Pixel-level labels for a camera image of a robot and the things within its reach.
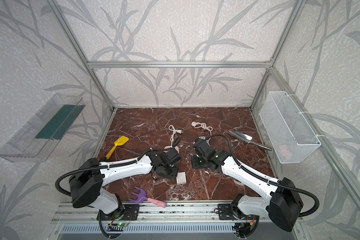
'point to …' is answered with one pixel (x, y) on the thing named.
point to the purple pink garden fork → (142, 197)
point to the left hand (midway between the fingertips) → (176, 171)
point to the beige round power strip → (197, 125)
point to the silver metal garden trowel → (248, 138)
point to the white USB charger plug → (181, 178)
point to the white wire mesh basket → (291, 136)
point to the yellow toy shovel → (120, 141)
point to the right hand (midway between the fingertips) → (193, 157)
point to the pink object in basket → (284, 152)
